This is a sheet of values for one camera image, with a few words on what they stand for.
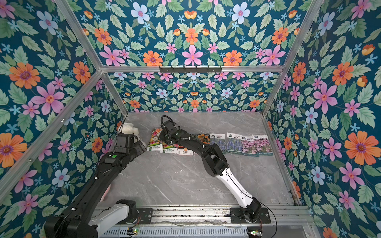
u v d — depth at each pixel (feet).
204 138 3.41
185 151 3.21
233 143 3.33
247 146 3.25
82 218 1.30
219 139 3.42
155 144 3.16
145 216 2.42
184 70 3.00
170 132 2.57
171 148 3.24
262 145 3.32
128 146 2.01
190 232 2.51
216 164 2.09
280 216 2.46
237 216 2.37
